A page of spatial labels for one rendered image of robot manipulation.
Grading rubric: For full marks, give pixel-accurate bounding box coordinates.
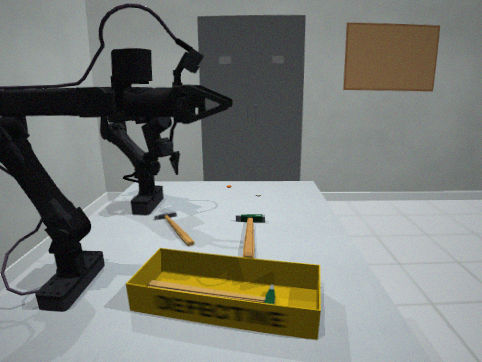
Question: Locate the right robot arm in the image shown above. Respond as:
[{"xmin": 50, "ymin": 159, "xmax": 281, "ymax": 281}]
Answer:
[{"xmin": 0, "ymin": 48, "xmax": 152, "ymax": 301}]

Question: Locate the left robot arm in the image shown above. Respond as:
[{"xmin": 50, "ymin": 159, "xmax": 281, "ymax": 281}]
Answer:
[{"xmin": 100, "ymin": 111, "xmax": 172, "ymax": 204}]

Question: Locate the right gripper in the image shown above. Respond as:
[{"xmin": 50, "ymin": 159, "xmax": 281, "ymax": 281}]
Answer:
[{"xmin": 147, "ymin": 52, "xmax": 233, "ymax": 124}]

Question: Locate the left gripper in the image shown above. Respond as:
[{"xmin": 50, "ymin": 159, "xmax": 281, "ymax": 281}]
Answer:
[{"xmin": 139, "ymin": 135, "xmax": 180, "ymax": 182}]

